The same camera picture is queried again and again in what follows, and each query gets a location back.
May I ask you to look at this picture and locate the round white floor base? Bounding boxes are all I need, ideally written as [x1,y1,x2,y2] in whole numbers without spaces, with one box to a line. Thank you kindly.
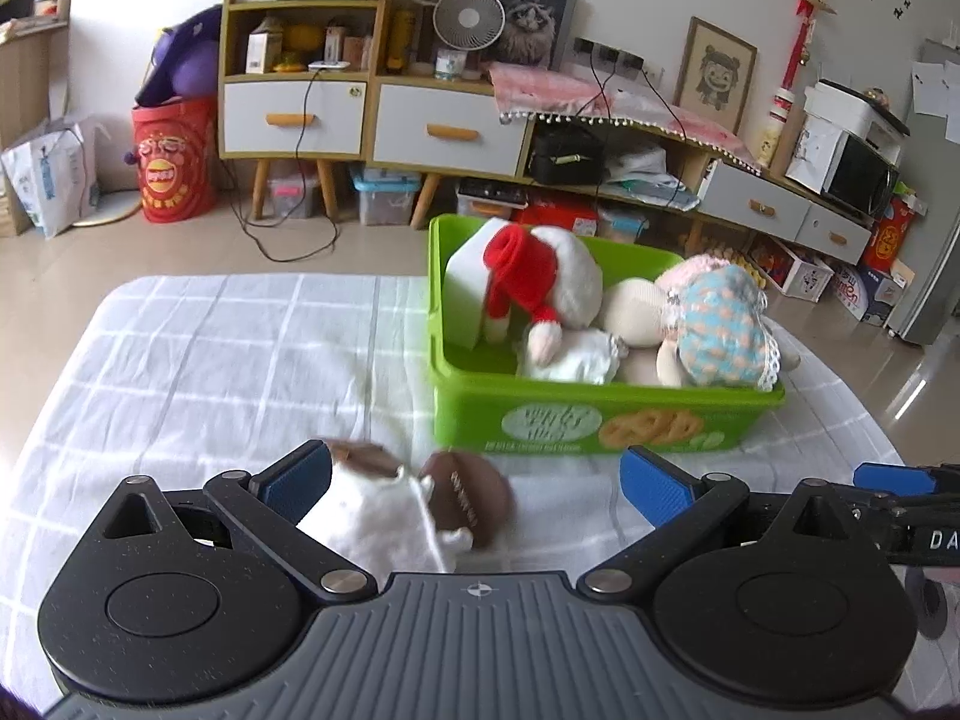
[70,190,144,230]

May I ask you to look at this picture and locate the wall power strip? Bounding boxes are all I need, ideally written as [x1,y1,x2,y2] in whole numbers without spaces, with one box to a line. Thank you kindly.
[573,37,665,84]

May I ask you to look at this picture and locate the beige rabbit doll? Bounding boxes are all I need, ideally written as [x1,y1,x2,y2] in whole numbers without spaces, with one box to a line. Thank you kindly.
[604,253,802,393]

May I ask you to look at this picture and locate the wooden bookshelf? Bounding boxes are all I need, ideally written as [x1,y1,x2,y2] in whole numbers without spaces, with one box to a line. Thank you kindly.
[0,0,80,235]

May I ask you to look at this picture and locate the framed cartoon girl picture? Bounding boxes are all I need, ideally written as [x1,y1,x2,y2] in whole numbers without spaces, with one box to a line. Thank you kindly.
[673,16,758,138]

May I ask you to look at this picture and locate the black bag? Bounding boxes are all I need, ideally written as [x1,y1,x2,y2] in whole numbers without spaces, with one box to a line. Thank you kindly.
[528,125,608,185]

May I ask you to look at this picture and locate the purple plush toy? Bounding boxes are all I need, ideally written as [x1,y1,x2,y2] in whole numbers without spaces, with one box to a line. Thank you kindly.
[135,4,224,108]

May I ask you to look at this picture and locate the yellow bottle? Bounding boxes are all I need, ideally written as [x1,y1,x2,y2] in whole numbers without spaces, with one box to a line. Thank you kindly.
[388,10,418,77]

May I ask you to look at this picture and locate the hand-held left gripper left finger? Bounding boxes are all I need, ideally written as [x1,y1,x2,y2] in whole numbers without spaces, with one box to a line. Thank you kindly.
[97,441,378,605]

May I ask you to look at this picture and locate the wooden cabinet white drawers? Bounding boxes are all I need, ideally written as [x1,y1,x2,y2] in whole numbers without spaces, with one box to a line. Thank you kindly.
[217,0,538,231]

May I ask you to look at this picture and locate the black flat device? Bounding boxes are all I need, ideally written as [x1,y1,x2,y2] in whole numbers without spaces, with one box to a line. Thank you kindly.
[457,178,530,216]

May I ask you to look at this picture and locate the santa plush toy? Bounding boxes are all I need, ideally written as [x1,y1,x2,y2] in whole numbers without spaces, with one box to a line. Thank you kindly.
[480,223,605,365]

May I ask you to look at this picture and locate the pink table runner cloth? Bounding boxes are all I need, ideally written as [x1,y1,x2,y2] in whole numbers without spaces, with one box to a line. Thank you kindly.
[487,61,763,175]

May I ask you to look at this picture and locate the green plastic bin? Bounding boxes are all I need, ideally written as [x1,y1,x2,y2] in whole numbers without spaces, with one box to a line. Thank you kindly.
[427,214,786,458]

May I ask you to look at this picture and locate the red printed bucket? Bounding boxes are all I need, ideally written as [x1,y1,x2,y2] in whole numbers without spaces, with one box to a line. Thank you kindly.
[130,96,221,225]

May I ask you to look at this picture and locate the red and white box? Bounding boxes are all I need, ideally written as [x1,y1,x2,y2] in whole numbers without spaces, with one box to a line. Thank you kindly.
[748,235,835,305]

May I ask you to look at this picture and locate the grey refrigerator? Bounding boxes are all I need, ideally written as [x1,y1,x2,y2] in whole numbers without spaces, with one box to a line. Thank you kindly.
[885,37,960,347]

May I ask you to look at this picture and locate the grey checked blanket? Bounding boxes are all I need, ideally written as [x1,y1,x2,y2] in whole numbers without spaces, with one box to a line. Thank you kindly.
[15,274,910,706]

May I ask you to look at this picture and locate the yellow egg tray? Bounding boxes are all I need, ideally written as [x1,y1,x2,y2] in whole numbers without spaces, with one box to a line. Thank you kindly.
[705,240,767,290]

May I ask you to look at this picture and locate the pile of folded fabric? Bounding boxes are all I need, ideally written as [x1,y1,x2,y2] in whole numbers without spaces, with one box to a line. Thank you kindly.
[603,142,700,212]

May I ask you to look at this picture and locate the white bottle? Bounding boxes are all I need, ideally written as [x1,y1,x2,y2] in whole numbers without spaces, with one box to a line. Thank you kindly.
[757,86,793,167]

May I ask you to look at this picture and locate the clear box pink contents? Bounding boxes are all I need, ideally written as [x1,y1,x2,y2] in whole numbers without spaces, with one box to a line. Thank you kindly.
[265,175,323,221]

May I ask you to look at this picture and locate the black microwave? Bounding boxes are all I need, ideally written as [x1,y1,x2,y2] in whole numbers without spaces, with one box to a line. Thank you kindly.
[820,130,902,220]

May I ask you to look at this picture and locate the black cable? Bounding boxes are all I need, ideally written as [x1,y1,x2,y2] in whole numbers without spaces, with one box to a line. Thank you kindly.
[225,69,340,262]

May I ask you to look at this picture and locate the red hanging wall ornament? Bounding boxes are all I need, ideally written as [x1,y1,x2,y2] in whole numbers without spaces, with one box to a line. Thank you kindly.
[780,0,838,92]

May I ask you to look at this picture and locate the white carton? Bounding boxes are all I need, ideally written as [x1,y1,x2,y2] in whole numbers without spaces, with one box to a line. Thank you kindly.
[247,22,281,75]

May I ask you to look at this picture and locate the small white desk fan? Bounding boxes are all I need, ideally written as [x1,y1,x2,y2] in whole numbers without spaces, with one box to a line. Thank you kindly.
[433,0,506,82]

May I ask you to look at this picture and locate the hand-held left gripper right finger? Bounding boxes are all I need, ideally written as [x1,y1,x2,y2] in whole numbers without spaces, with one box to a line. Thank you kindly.
[574,446,860,602]

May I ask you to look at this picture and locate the white paper bag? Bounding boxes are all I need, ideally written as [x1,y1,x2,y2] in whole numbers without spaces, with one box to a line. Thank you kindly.
[0,116,103,240]

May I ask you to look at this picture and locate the clear box blue lid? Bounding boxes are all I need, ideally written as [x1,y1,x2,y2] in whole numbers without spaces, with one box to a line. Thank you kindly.
[350,168,423,227]

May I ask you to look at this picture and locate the brown haired doll white dress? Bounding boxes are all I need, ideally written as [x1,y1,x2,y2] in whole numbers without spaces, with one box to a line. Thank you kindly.
[298,439,517,577]

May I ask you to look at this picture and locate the white foam block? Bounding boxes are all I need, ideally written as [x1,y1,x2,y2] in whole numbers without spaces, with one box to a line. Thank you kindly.
[442,219,512,350]

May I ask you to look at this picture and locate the white printer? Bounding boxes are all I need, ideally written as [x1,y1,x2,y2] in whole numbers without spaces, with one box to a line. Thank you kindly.
[805,79,913,142]

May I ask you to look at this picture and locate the white lace cloth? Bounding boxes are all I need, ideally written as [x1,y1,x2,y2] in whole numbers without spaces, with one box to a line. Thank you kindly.
[516,328,628,385]

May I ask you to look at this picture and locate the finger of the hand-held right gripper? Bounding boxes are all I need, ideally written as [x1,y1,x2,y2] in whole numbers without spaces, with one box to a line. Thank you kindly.
[853,463,960,499]

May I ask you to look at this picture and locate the framed cat picture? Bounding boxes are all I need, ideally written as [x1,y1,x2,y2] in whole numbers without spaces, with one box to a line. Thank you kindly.
[490,0,579,71]

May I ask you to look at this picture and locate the yellow round ornament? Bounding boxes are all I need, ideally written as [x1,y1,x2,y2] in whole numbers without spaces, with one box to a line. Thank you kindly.
[285,24,324,65]

